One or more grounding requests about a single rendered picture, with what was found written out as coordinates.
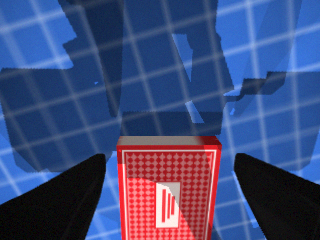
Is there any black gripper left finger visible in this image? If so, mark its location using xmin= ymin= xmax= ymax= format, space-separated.
xmin=0 ymin=154 xmax=106 ymax=240

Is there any blue grid work mat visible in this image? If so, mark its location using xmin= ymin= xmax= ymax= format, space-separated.
xmin=0 ymin=0 xmax=320 ymax=240

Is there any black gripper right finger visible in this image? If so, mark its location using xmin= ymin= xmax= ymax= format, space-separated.
xmin=234 ymin=153 xmax=320 ymax=240

